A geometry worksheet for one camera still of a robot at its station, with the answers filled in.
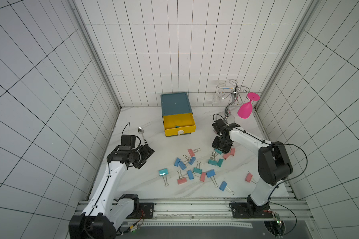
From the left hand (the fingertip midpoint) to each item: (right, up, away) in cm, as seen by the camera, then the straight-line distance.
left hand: (150, 157), depth 79 cm
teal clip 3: (+15, +17, +8) cm, 24 cm away
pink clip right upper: (+51, 0, +15) cm, 53 cm away
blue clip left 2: (+18, -7, +8) cm, 21 cm away
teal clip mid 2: (+40, +1, +8) cm, 40 cm away
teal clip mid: (+41, -6, +11) cm, 43 cm away
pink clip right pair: (+45, -3, +13) cm, 47 cm away
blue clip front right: (+41, -17, +1) cm, 44 cm away
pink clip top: (+24, 0, +14) cm, 28 cm away
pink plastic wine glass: (+59, +27, +15) cm, 66 cm away
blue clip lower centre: (+23, -12, +6) cm, 26 cm away
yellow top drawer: (+13, +18, +10) cm, 24 cm away
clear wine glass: (+41, +37, +11) cm, 56 cm away
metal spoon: (-12, +12, +24) cm, 30 cm away
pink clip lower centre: (+30, -13, +5) cm, 33 cm away
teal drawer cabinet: (+13, +31, +13) cm, 36 cm away
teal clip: (+7, -10, +5) cm, 14 cm away
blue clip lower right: (+34, -12, +6) cm, 37 cm away
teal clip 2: (+27, -10, +8) cm, 30 cm away
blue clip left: (+15, -5, +10) cm, 19 cm away
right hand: (+37, +2, +12) cm, 39 cm away
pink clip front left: (+18, -14, +4) cm, 23 cm away
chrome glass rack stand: (+53, +35, +13) cm, 64 cm away
